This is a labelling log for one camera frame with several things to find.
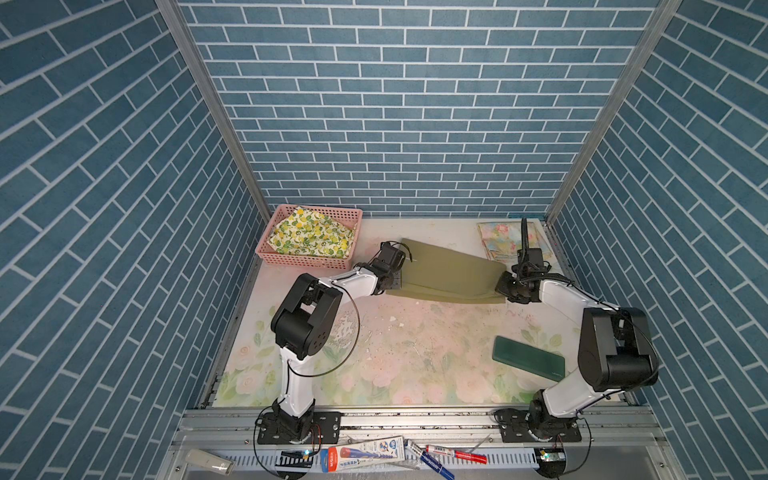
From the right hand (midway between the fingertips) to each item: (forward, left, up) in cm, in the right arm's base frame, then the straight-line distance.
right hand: (499, 282), depth 96 cm
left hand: (+1, +35, -2) cm, 35 cm away
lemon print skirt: (+18, +69, 0) cm, 71 cm away
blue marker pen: (-46, +26, -3) cm, 53 cm away
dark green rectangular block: (-23, -6, -4) cm, 24 cm away
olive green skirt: (0, +18, +2) cm, 18 cm away
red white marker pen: (-47, +13, -4) cm, 49 cm away
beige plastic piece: (-53, +71, -1) cm, 88 cm away
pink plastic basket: (+26, +54, +1) cm, 60 cm away
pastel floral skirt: (+22, -4, -4) cm, 22 cm away
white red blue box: (-48, +37, -3) cm, 61 cm away
